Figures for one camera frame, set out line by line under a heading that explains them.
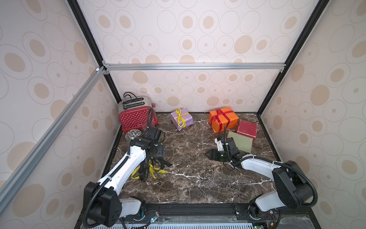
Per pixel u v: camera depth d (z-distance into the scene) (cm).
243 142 97
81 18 70
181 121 103
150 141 57
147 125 106
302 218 73
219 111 106
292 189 44
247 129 103
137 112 97
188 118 107
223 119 101
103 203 39
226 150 70
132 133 103
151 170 88
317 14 70
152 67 177
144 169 88
